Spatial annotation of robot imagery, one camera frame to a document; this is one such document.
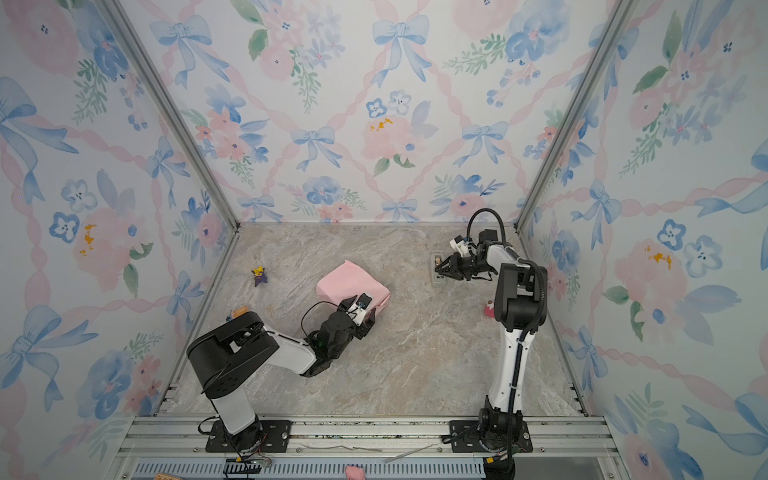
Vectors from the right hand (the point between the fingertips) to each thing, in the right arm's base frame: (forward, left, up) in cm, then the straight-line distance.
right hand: (439, 270), depth 102 cm
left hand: (-15, +24, +3) cm, 29 cm away
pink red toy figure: (-15, -14, 0) cm, 20 cm away
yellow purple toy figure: (-2, +62, -1) cm, 62 cm away
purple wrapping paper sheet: (-7, +30, +4) cm, 31 cm away
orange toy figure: (-18, +65, 0) cm, 67 cm away
